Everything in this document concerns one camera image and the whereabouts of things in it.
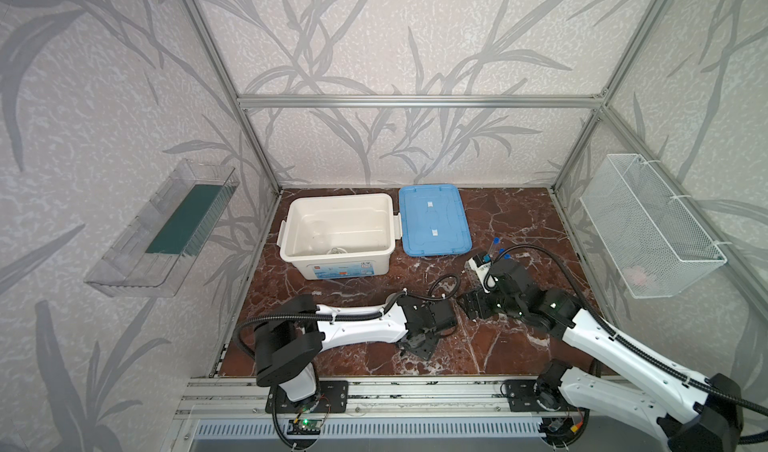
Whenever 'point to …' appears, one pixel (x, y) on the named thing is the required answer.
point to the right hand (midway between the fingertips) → (468, 285)
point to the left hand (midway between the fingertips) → (424, 340)
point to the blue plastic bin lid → (433, 220)
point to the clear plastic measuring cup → (316, 238)
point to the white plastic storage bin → (337, 236)
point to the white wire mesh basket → (657, 246)
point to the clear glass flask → (337, 250)
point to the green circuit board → (304, 427)
